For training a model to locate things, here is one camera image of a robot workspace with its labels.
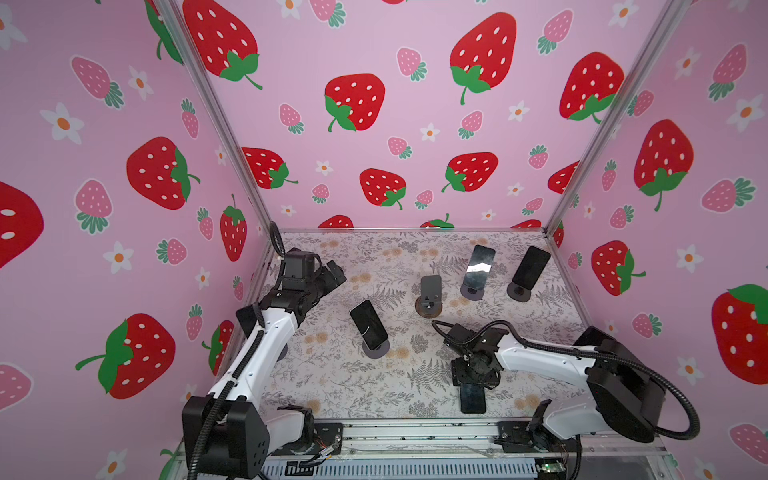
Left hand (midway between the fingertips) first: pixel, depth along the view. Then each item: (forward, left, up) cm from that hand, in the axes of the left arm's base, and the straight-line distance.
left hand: (332, 274), depth 83 cm
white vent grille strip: (-43, -28, -20) cm, 55 cm away
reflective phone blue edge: (+10, -46, -8) cm, 47 cm away
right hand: (-23, -37, -20) cm, 48 cm away
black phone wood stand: (-28, -39, -19) cm, 52 cm away
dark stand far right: (+7, -61, -19) cm, 64 cm away
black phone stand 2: (+9, -62, -7) cm, 63 cm away
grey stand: (-15, -13, -18) cm, 27 cm away
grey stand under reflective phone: (+6, -44, -18) cm, 48 cm away
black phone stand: (-11, -11, -8) cm, 17 cm away
